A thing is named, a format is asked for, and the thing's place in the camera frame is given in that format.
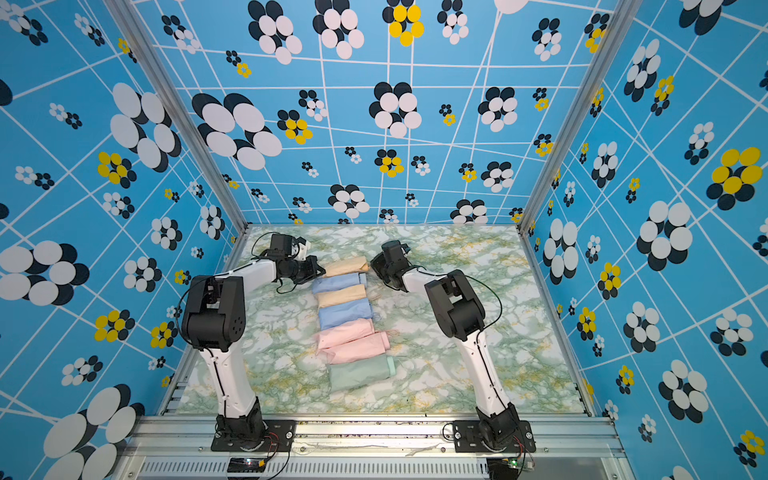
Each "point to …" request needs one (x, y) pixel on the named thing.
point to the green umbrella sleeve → (351, 374)
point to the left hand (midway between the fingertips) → (328, 268)
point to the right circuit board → (503, 468)
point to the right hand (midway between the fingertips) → (373, 259)
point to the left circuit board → (243, 465)
